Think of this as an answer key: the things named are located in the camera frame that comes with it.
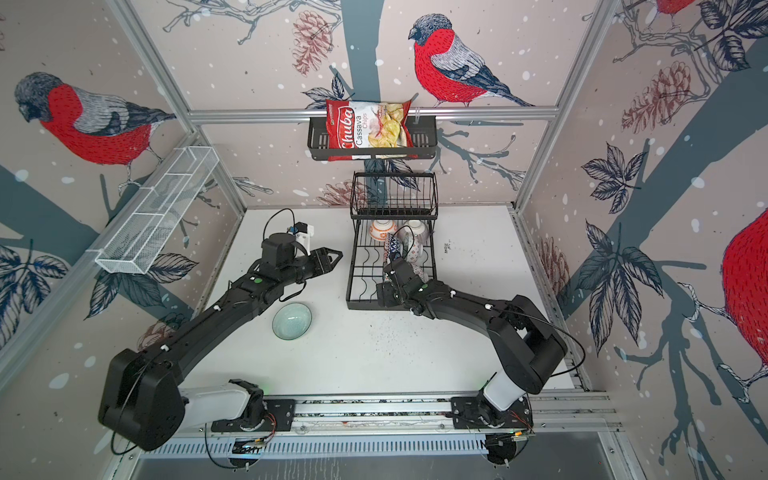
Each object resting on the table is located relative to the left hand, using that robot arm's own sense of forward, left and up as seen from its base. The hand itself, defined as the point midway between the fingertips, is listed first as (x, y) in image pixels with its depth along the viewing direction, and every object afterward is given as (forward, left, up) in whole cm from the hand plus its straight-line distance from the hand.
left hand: (337, 255), depth 79 cm
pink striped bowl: (+19, -25, -12) cm, 33 cm away
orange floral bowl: (+24, -10, -16) cm, 30 cm away
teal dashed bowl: (-10, +15, -20) cm, 27 cm away
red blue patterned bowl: (+11, -15, -11) cm, 22 cm away
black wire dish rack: (+35, -17, -20) cm, 44 cm away
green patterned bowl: (+11, -22, -11) cm, 26 cm away
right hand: (-3, -13, -16) cm, 21 cm away
